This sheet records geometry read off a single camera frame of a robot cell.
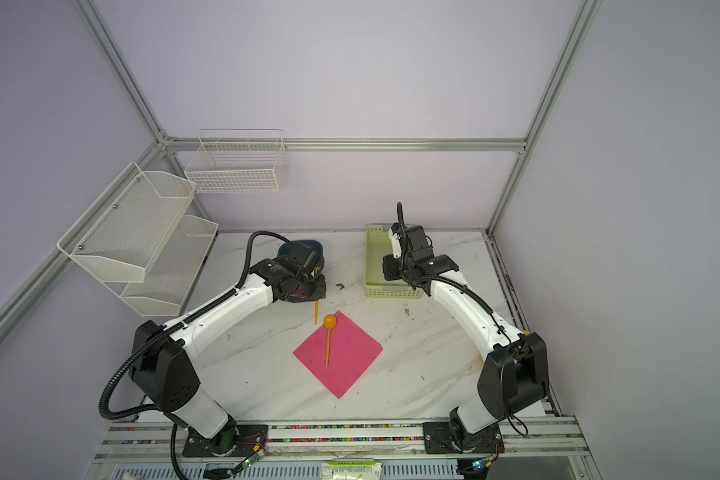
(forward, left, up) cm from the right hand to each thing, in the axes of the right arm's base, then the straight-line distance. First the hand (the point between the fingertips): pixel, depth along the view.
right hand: (386, 261), depth 84 cm
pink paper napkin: (-17, +11, -23) cm, 30 cm away
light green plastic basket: (+27, +3, -21) cm, 35 cm away
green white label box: (-48, +8, -17) cm, 51 cm away
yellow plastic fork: (-13, +20, -7) cm, 24 cm away
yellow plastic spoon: (-9, +18, -20) cm, 29 cm away
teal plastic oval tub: (+18, +36, -15) cm, 43 cm away
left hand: (-7, +19, -5) cm, 21 cm away
